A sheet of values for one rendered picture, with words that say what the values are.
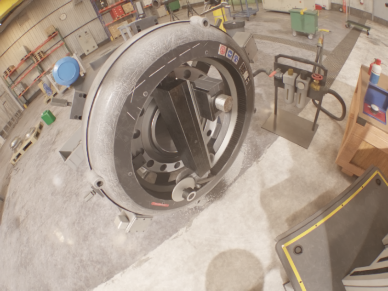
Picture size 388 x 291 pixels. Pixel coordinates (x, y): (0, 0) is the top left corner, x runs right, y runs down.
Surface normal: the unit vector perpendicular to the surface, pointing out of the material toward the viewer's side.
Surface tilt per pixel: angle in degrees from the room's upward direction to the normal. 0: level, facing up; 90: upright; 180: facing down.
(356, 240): 0
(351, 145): 90
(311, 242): 0
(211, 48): 90
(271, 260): 0
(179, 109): 90
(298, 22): 90
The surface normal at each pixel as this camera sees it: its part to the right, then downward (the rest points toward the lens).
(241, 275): -0.27, -0.63
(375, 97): -0.73, 0.55
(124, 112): 0.67, 0.42
